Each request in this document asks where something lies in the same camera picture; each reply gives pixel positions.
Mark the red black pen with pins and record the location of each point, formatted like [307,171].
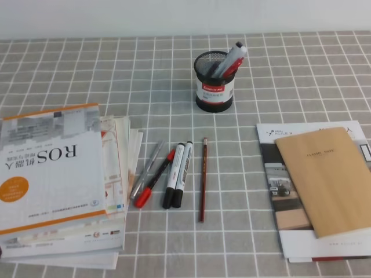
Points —
[146,193]

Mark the black mesh pen holder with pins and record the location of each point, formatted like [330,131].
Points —
[212,95]

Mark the silver grey pen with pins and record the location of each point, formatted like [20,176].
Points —
[138,187]

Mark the red pen in holder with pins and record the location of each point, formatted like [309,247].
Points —
[233,67]

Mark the grey marker in holder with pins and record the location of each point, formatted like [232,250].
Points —
[237,51]

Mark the red wooden pencil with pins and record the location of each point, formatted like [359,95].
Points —
[203,180]

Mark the white marker black cap right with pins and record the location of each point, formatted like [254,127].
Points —
[181,181]

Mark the white marker black cap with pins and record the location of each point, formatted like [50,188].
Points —
[173,175]
[181,181]

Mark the white marker black cap left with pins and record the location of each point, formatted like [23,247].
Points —
[173,175]

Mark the white ROS book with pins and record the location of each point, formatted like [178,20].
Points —
[52,172]

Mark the stack of booklets under book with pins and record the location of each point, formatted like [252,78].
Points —
[96,244]

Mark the tan classic notebook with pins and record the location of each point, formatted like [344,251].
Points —
[332,180]

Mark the white Agilex brochure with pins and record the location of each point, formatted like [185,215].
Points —
[297,237]

